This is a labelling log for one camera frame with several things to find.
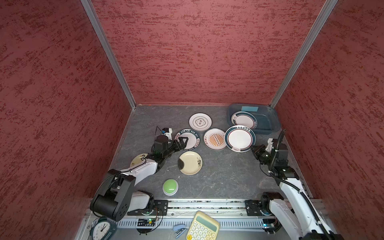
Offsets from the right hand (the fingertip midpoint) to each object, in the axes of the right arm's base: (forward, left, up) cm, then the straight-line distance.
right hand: (247, 148), depth 82 cm
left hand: (+7, +36, -3) cm, 37 cm away
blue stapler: (-35, +37, -11) cm, 52 cm away
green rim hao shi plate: (+16, +30, -13) cm, 36 cm away
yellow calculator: (-34, +27, -11) cm, 45 cm away
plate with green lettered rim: (+31, -9, -11) cm, 34 cm away
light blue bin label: (+39, -14, -9) cm, 43 cm away
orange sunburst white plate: (+14, +15, -13) cm, 25 cm away
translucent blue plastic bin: (+30, -27, -13) cm, 42 cm away
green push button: (-16, +44, -12) cm, 48 cm away
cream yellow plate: (-2, +33, -13) cm, 35 cm away
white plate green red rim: (+9, +1, -4) cm, 10 cm away
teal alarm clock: (-34, +72, -8) cm, 80 cm away
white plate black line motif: (+30, +25, -12) cm, 41 cm away
